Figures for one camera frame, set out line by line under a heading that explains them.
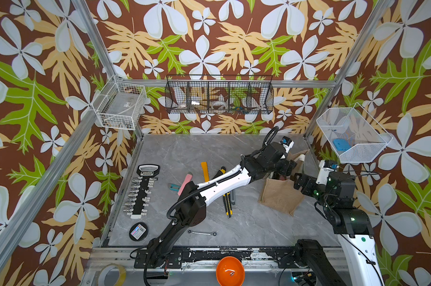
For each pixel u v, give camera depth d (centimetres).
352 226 44
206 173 101
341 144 80
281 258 73
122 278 70
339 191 48
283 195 82
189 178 99
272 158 59
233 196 91
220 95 99
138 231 80
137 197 91
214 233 80
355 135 82
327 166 58
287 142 66
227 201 90
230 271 71
